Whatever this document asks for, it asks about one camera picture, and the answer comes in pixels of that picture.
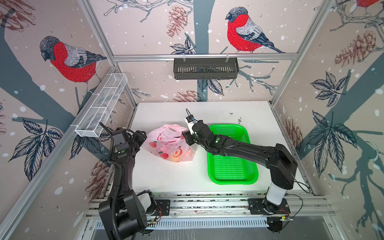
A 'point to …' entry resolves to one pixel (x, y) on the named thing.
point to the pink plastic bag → (167, 141)
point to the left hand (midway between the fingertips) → (141, 133)
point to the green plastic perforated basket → (226, 170)
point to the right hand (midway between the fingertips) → (184, 132)
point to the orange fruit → (175, 159)
